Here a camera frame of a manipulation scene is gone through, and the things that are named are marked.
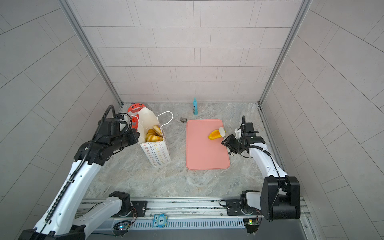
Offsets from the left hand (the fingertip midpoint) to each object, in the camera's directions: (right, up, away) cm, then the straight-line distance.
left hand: (144, 131), depth 71 cm
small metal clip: (+15, +5, +33) cm, 37 cm away
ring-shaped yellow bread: (+3, -1, +14) cm, 14 cm away
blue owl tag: (+9, -40, -5) cm, 41 cm away
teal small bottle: (+24, +14, +33) cm, 43 cm away
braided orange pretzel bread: (+3, -4, +6) cm, 8 cm away
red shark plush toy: (-20, +11, +31) cm, 38 cm away
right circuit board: (+51, -42, -3) cm, 66 cm away
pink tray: (+29, -15, +18) cm, 37 cm away
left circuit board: (-7, -41, -7) cm, 42 cm away
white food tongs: (+40, -3, +17) cm, 44 cm away
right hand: (+40, -8, +12) cm, 43 cm away
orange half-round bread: (+36, -5, +23) cm, 43 cm away
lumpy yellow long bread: (-3, -2, +19) cm, 20 cm away
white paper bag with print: (+6, -10, +1) cm, 12 cm away
